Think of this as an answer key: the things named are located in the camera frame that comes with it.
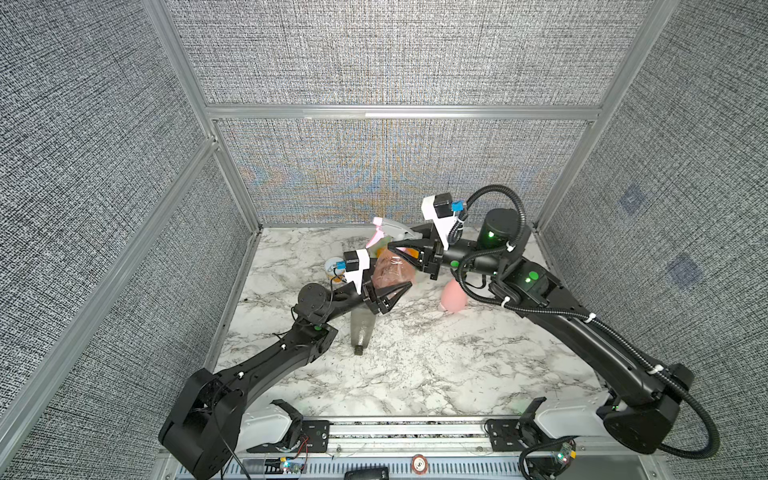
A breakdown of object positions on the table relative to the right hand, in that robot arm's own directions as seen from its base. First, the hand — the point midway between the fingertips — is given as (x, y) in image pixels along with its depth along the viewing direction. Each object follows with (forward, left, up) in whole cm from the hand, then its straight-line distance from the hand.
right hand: (392, 238), depth 54 cm
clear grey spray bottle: (+3, +8, -41) cm, 42 cm away
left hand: (0, -4, -11) cm, 12 cm away
